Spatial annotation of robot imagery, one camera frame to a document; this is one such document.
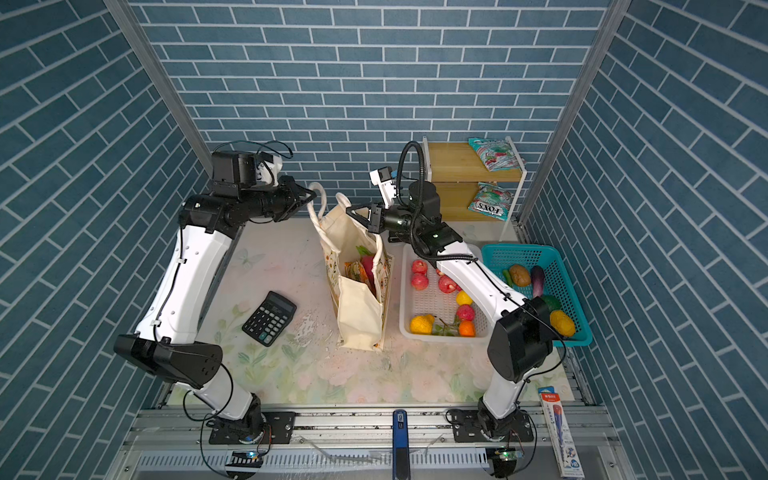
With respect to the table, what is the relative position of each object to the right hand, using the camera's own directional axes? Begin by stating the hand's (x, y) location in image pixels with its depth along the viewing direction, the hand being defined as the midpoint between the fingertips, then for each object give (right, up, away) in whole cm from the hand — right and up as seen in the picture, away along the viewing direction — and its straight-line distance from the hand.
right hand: (345, 210), depth 69 cm
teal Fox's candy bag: (+44, +7, +33) cm, 56 cm away
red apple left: (+19, -20, +27) cm, 39 cm away
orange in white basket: (+33, -33, +17) cm, 49 cm away
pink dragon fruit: (+3, -13, +24) cm, 27 cm away
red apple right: (+20, -16, +32) cm, 41 cm away
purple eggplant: (+59, -19, +30) cm, 69 cm away
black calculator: (-27, -32, +22) cm, 47 cm away
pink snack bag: (0, -16, +17) cm, 23 cm away
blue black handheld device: (+13, -56, +1) cm, 58 cm away
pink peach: (+33, -29, +20) cm, 48 cm away
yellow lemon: (+20, -31, +16) cm, 40 cm away
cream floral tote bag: (+3, -27, +6) cm, 28 cm away
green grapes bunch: (+26, -34, +18) cm, 46 cm away
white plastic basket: (+20, -25, +29) cm, 43 cm away
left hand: (-6, +4, 0) cm, 8 cm away
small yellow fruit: (+33, -25, +24) cm, 48 cm away
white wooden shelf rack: (+31, +14, +20) cm, 39 cm away
